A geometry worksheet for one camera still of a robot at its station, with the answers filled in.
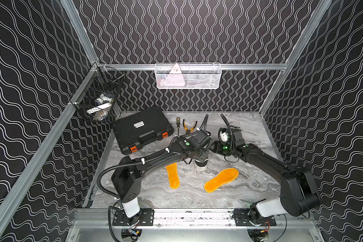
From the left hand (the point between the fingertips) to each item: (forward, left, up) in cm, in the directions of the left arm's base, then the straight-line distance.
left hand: (203, 151), depth 81 cm
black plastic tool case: (+21, +41, -10) cm, 47 cm away
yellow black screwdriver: (+30, +17, -14) cm, 37 cm away
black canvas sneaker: (-3, +1, -11) cm, 12 cm away
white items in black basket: (+11, +52, +19) cm, 57 cm away
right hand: (+6, -6, -5) cm, 10 cm away
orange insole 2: (-6, -13, -17) cm, 22 cm away
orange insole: (-11, +15, -15) cm, 24 cm away
